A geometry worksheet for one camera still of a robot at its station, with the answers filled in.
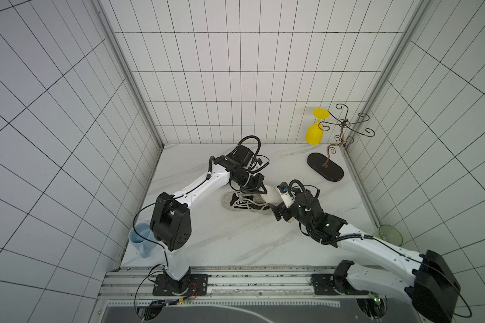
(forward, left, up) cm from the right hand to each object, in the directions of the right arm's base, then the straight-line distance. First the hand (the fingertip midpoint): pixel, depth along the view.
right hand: (279, 192), depth 81 cm
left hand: (-3, +7, +2) cm, 8 cm away
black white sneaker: (+1, +20, -11) cm, 23 cm away
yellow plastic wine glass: (+29, -17, +7) cm, 35 cm away
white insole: (-2, +3, 0) cm, 3 cm away
